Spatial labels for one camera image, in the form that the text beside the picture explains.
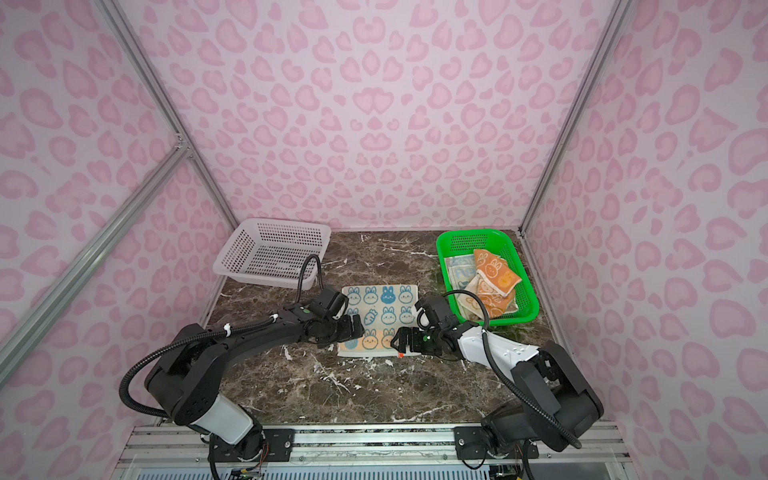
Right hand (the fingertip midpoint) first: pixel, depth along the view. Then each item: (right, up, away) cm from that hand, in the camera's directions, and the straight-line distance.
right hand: (404, 343), depth 85 cm
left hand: (-14, +3, +4) cm, 15 cm away
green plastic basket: (+36, +29, +22) cm, 51 cm away
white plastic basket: (-48, +26, +29) cm, 62 cm away
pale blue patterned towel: (+21, +20, +22) cm, 36 cm away
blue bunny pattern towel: (-6, +7, +13) cm, 16 cm away
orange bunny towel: (+30, +16, +12) cm, 36 cm away
